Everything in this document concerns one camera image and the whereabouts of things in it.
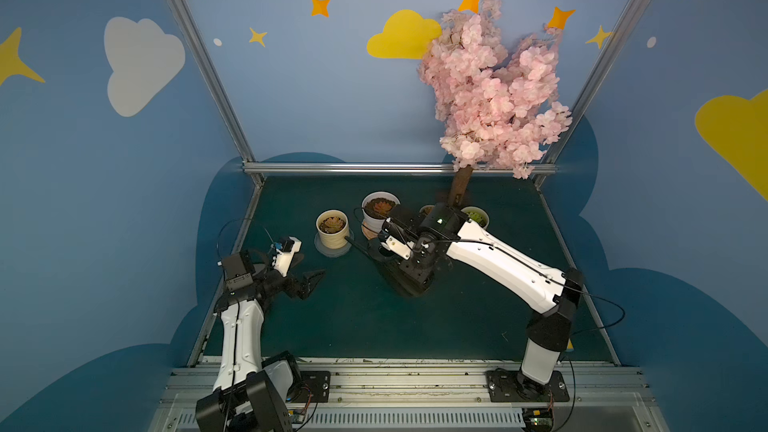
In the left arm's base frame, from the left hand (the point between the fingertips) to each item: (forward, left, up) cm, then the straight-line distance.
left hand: (309, 262), depth 81 cm
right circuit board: (-33, -60, -15) cm, 71 cm away
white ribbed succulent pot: (+25, -17, -6) cm, 31 cm away
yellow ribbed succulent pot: (+17, -3, -7) cm, 18 cm away
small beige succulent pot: (+27, -35, -8) cm, 45 cm away
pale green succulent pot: (+23, -53, -7) cm, 58 cm away
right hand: (-3, -30, +6) cm, 30 cm away
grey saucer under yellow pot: (+11, -3, -13) cm, 17 cm away
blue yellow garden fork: (-17, -72, -12) cm, 75 cm away
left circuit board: (-34, -1, -15) cm, 37 cm away
